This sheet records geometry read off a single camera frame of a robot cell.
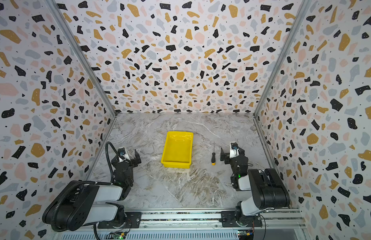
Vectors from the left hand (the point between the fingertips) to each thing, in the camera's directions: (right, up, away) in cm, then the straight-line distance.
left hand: (126, 150), depth 85 cm
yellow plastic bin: (+28, -2, +10) cm, 30 cm away
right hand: (+60, +3, +5) cm, 60 cm away
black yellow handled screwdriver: (+51, -7, +11) cm, 53 cm away
